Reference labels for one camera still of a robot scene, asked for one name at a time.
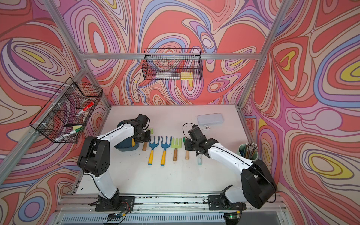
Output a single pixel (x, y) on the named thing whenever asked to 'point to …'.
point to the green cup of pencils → (249, 151)
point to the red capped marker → (86, 108)
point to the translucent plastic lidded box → (210, 119)
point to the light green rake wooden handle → (145, 146)
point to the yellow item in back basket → (186, 75)
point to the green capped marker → (67, 135)
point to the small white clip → (207, 128)
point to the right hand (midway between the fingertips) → (189, 147)
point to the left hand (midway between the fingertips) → (149, 139)
